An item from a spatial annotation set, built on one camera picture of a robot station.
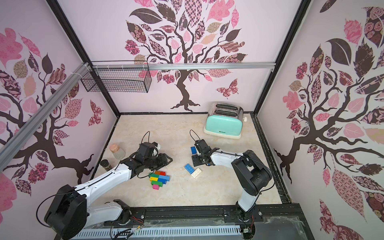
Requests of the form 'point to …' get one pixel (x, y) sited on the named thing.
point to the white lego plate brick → (196, 173)
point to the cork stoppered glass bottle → (118, 153)
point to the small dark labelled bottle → (105, 163)
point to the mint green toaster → (225, 120)
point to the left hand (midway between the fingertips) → (171, 164)
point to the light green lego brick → (160, 184)
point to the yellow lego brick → (153, 179)
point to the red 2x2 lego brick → (162, 173)
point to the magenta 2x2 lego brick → (156, 186)
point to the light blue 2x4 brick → (189, 168)
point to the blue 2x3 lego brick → (193, 150)
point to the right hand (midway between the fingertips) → (198, 158)
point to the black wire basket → (120, 76)
